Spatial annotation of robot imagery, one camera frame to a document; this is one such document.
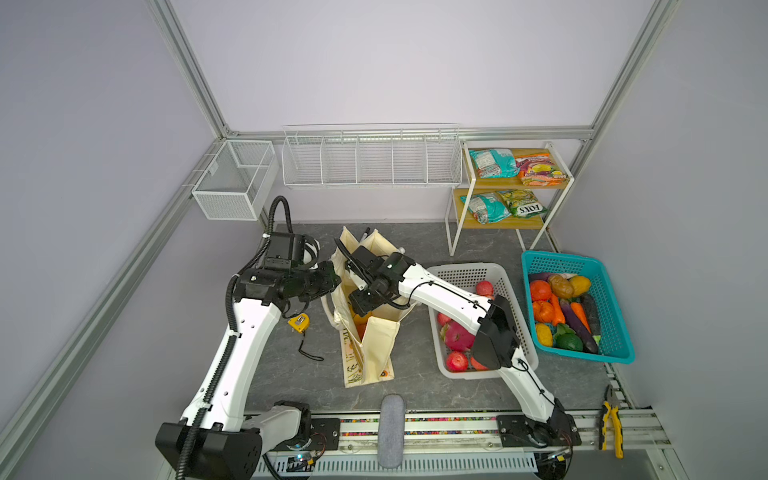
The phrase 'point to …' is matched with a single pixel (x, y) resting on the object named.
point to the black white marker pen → (366, 233)
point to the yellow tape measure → (300, 323)
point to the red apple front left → (457, 362)
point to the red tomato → (540, 290)
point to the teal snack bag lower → (487, 207)
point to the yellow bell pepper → (544, 334)
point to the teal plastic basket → (616, 339)
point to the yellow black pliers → (610, 408)
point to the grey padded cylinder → (391, 431)
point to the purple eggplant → (589, 343)
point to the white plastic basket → (469, 275)
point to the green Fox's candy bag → (523, 203)
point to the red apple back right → (485, 288)
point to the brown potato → (561, 286)
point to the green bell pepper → (566, 338)
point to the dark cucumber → (592, 313)
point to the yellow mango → (580, 284)
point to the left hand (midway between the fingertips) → (341, 283)
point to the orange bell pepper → (543, 311)
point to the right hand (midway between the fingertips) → (361, 305)
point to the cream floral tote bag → (367, 341)
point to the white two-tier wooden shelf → (542, 170)
